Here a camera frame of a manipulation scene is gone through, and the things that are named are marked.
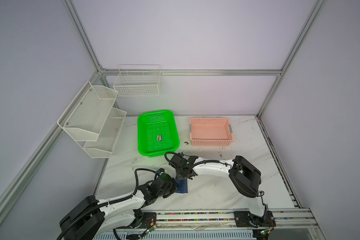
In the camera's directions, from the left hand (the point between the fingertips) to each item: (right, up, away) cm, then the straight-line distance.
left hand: (179, 185), depth 83 cm
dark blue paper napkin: (+2, 0, +1) cm, 2 cm away
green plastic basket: (-17, +28, +26) cm, 42 cm away
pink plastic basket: (+22, +30, +26) cm, 45 cm away
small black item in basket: (-15, +26, +24) cm, 38 cm away
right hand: (+1, +4, +6) cm, 7 cm away
